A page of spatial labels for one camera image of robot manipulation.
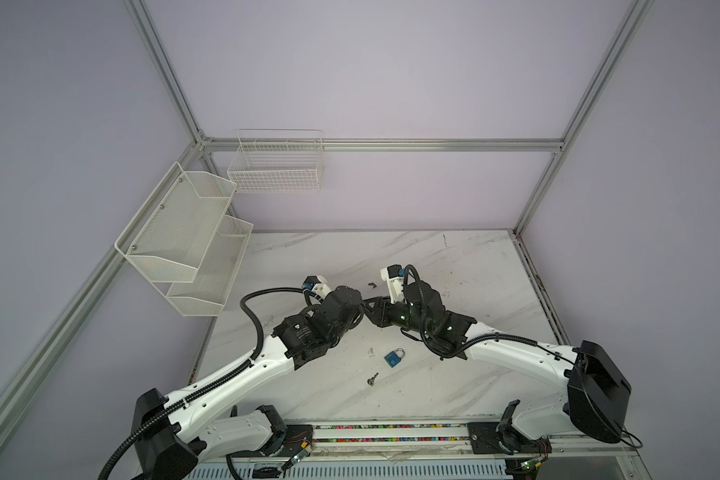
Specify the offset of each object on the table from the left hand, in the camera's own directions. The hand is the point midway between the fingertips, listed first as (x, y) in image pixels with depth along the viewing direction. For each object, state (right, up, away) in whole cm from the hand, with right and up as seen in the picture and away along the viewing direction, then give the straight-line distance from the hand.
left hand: (360, 295), depth 74 cm
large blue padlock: (+10, -20, +13) cm, 26 cm away
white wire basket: (-28, +41, +22) cm, 54 cm away
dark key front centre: (+3, -26, +10) cm, 28 cm away
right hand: (-1, -2, 0) cm, 3 cm away
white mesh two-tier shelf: (-52, +13, +12) cm, 55 cm away
